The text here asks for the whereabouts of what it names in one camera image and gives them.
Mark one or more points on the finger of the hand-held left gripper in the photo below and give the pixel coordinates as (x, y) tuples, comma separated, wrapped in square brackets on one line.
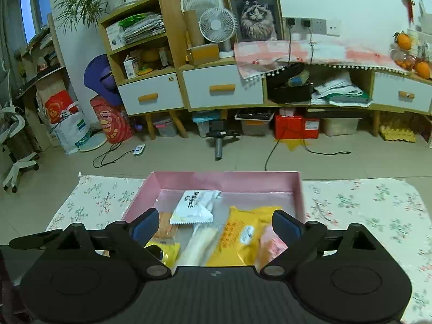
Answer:
[(30, 241)]

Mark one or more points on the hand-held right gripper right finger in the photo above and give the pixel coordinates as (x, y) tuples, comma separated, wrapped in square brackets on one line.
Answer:
[(287, 227)]

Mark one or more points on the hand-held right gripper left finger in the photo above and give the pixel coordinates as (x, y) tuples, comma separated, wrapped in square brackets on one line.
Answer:
[(145, 226)]

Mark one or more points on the orange snack packet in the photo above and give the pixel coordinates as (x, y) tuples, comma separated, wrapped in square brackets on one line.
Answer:
[(167, 229)]

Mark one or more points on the pink nut bar packet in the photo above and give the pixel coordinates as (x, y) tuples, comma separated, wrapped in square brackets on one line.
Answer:
[(266, 246)]

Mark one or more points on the small yellow snack packet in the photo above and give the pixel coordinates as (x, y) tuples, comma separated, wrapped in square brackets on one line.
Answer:
[(170, 253)]

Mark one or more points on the white packet black print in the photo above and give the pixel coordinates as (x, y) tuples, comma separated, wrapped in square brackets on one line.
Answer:
[(192, 209)]

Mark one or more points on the yellow waffle snack packet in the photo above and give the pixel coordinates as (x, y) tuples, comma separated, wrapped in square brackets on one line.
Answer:
[(236, 239)]

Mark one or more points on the long white snack packet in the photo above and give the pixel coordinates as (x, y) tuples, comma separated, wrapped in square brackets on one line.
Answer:
[(199, 246)]

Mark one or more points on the pink cardboard box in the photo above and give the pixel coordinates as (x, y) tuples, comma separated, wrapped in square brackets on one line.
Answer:
[(236, 182)]

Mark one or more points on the white office chair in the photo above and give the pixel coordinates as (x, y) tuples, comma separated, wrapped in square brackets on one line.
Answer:
[(20, 167)]

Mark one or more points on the floral tablecloth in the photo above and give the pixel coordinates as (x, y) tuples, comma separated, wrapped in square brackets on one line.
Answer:
[(371, 209)]

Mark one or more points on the white round board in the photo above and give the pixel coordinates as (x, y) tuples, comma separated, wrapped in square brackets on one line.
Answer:
[(92, 143)]

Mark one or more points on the clear bin pink contents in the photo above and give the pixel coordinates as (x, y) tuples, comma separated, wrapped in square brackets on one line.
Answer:
[(165, 128)]

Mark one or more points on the red cardboard box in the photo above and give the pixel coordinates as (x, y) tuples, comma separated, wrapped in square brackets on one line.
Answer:
[(293, 126)]

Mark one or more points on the black handheld gimbal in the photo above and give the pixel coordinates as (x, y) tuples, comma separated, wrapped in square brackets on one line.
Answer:
[(218, 148)]

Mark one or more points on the red printed barrel bag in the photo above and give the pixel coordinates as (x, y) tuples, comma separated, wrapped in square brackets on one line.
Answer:
[(113, 125)]

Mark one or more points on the white plastic sack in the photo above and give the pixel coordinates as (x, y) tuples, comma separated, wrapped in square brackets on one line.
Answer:
[(72, 135)]

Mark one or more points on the clear storage bin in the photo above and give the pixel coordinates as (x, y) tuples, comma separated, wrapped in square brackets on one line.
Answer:
[(341, 126)]

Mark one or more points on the teal storage bin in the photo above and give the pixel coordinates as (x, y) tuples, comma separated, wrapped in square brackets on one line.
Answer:
[(202, 123)]

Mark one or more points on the black device in cabinet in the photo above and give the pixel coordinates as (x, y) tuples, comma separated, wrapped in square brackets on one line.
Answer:
[(290, 92)]

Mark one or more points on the tall wooden shelf cabinet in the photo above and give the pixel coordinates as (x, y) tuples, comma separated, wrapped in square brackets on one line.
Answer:
[(135, 91)]

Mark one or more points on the red gift bag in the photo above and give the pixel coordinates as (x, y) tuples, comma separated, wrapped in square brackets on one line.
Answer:
[(57, 108)]

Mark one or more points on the low wooden drawer cabinet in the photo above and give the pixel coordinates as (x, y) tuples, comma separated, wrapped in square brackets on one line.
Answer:
[(195, 94)]

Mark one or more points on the pile of papers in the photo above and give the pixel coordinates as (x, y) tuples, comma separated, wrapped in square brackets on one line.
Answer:
[(337, 91)]

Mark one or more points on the yellow egg carton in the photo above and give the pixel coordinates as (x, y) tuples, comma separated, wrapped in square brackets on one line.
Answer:
[(398, 133)]

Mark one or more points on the blue green toy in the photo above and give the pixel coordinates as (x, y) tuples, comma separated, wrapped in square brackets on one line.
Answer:
[(297, 79)]

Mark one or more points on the purple plush cushion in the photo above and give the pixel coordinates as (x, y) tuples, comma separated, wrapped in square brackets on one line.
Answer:
[(101, 81)]

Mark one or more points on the small white carton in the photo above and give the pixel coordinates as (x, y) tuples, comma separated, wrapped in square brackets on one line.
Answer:
[(130, 69)]

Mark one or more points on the dark shelving unit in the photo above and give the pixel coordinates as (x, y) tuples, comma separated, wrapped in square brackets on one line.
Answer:
[(44, 74)]

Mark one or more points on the yellow round container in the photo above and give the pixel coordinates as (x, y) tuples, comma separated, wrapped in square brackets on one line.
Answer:
[(151, 57)]

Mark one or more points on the long wooden tv cabinet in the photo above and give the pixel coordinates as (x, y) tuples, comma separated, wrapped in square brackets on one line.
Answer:
[(384, 87)]

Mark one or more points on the pink checked cloth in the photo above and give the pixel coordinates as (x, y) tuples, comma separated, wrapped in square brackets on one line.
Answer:
[(256, 57)]

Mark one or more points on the brown cardboard box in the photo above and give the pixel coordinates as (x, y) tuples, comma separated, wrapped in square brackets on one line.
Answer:
[(202, 55)]

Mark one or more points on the white appliance box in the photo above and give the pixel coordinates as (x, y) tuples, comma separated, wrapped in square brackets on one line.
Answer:
[(114, 37)]

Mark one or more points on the stack of newspapers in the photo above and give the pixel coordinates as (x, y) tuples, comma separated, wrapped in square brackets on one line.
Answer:
[(145, 28)]

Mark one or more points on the clear tub of small oranges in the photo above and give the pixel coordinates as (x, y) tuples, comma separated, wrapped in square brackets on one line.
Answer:
[(401, 60)]

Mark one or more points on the cardboard tube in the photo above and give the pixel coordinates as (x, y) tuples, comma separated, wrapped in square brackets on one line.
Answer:
[(193, 27)]

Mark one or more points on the plain orange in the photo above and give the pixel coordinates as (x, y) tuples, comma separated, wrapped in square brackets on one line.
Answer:
[(423, 69)]

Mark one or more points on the framed cat picture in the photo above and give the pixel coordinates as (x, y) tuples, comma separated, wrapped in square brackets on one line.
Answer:
[(256, 20)]

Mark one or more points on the small white desk fan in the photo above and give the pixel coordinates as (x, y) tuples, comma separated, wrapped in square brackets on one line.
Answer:
[(216, 23)]

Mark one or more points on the orange with leaves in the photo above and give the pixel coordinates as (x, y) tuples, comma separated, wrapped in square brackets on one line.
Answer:
[(403, 40)]

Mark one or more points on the window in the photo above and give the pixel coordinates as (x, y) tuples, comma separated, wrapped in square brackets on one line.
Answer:
[(27, 10)]

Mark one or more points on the white wall socket panel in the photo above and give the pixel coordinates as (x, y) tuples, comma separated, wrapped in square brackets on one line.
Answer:
[(319, 25)]

